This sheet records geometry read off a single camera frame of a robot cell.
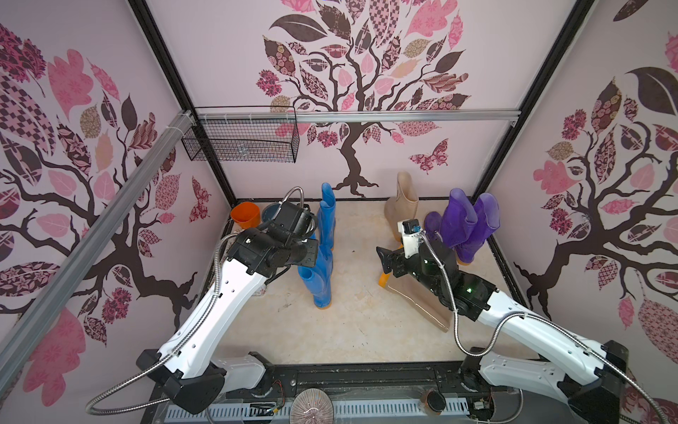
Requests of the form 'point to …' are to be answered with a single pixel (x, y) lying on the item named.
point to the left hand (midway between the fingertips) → (306, 255)
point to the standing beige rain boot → (403, 206)
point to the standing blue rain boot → (327, 218)
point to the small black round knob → (436, 401)
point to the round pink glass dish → (312, 406)
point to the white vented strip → (241, 412)
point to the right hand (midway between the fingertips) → (390, 242)
